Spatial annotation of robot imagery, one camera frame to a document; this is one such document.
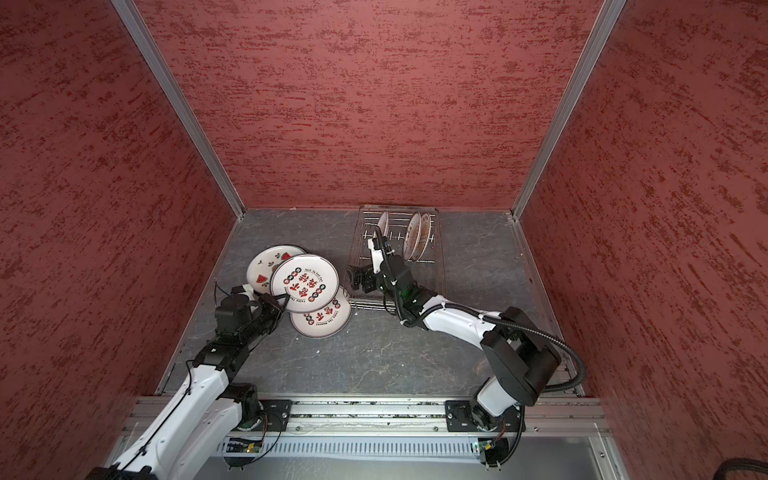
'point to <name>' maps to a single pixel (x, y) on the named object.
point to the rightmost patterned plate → (424, 235)
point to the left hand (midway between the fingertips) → (293, 299)
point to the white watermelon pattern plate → (261, 265)
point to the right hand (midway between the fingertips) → (357, 269)
